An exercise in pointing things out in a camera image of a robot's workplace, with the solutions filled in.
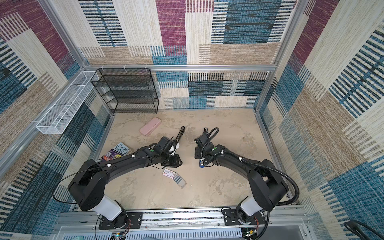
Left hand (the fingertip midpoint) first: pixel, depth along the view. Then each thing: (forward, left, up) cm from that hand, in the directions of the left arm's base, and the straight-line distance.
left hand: (181, 161), depth 85 cm
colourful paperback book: (+11, +41, -6) cm, 43 cm away
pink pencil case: (+31, +24, -6) cm, 39 cm away
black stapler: (+23, +2, -6) cm, 24 cm away
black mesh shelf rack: (+52, +41, +9) cm, 67 cm away
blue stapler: (+1, -11, -4) cm, 12 cm away
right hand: (+5, -10, -1) cm, 11 cm away
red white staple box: (-4, +8, -6) cm, 11 cm away
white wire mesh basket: (+10, +58, +26) cm, 64 cm away
